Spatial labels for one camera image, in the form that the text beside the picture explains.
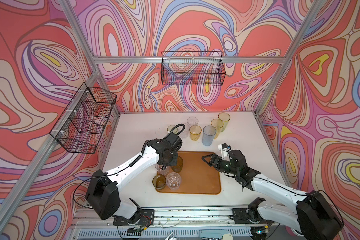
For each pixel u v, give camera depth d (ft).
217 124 3.34
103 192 1.32
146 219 2.37
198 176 2.80
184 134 3.39
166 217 2.45
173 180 2.77
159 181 2.72
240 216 2.41
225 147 2.51
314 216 1.32
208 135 3.06
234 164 2.17
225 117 3.26
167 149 1.86
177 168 2.65
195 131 3.36
